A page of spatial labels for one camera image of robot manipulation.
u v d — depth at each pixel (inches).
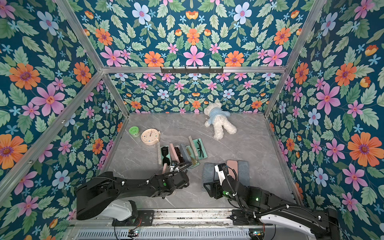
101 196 16.6
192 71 36.7
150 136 40.9
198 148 38.7
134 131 41.1
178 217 29.5
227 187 20.0
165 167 32.9
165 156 37.5
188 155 35.4
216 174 26.5
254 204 20.2
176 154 34.9
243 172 33.8
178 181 26.2
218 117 41.3
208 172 33.9
